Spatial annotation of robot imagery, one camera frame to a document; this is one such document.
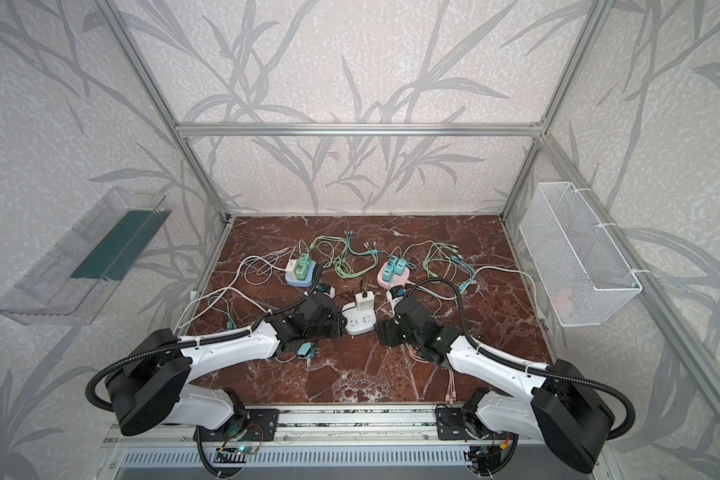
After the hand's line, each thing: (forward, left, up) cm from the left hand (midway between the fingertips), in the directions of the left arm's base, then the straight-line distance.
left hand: (349, 314), depth 87 cm
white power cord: (+20, +36, -7) cm, 41 cm away
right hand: (-1, -11, +2) cm, 11 cm away
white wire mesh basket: (-4, -51, +29) cm, 59 cm away
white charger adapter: (+4, -5, 0) cm, 6 cm away
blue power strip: (+14, +15, -5) cm, 21 cm away
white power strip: (+1, -3, -2) cm, 4 cm away
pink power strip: (+14, -14, -4) cm, 21 cm away
